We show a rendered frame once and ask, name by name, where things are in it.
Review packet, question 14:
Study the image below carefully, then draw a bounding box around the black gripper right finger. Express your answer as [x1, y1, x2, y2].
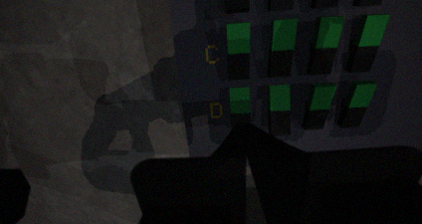
[243, 122, 422, 224]

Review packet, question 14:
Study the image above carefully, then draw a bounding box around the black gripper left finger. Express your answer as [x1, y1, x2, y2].
[130, 123, 247, 224]

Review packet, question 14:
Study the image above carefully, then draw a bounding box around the dark blue switch panel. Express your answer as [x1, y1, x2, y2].
[168, 0, 422, 158]

